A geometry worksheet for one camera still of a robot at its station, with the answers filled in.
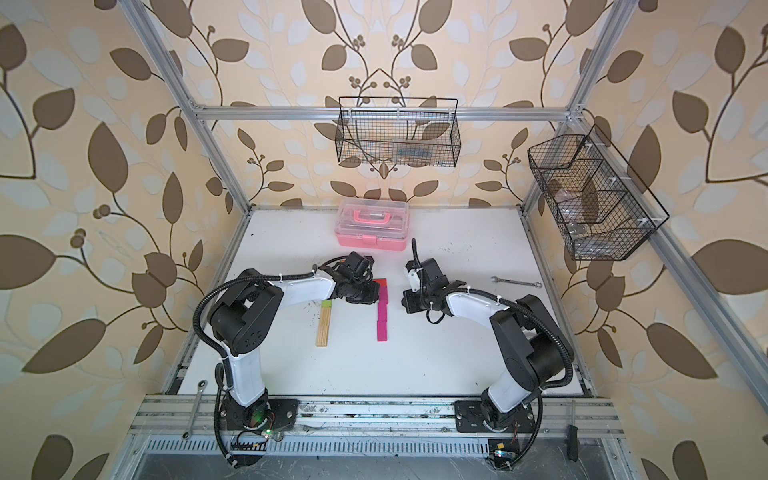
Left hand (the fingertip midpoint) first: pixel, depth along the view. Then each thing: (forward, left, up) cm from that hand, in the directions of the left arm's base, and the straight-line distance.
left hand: (376, 293), depth 95 cm
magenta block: (0, -2, -2) cm, 3 cm away
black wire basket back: (+41, -6, +33) cm, 53 cm away
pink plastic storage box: (+20, +2, +11) cm, 23 cm away
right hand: (-3, -9, +1) cm, 10 cm away
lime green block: (-3, +16, -1) cm, 16 cm away
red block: (+5, -2, -1) cm, 5 cm away
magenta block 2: (-6, -2, -1) cm, 7 cm away
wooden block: (-8, +16, -1) cm, 17 cm away
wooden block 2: (-13, +16, -2) cm, 20 cm away
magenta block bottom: (-12, -2, -2) cm, 12 cm away
